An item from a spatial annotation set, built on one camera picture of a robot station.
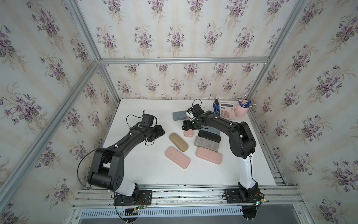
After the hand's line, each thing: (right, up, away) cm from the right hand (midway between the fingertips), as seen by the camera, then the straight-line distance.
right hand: (188, 127), depth 97 cm
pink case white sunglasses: (+1, -5, +1) cm, 5 cm away
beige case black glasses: (+14, -6, -2) cm, 16 cm away
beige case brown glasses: (-9, -8, -4) cm, 13 cm away
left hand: (-18, -4, -8) cm, 20 cm away
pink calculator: (+33, +12, +14) cm, 37 cm away
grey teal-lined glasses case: (-5, +8, +9) cm, 13 cm away
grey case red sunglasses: (+7, -9, -6) cm, 13 cm away
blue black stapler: (+24, +15, +17) cm, 33 cm away
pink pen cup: (+41, +11, +9) cm, 44 cm away
